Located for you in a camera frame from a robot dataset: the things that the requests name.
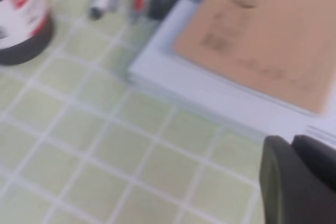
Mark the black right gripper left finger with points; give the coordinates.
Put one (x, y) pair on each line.
(290, 192)

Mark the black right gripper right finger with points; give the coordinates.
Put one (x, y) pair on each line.
(319, 159)

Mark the black mesh pen holder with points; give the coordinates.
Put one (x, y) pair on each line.
(27, 29)

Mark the large white book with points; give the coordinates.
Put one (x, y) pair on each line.
(159, 69)

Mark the brown kraft notebook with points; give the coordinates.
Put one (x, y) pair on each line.
(281, 48)

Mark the green checkered tablecloth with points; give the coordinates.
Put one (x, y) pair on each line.
(81, 144)

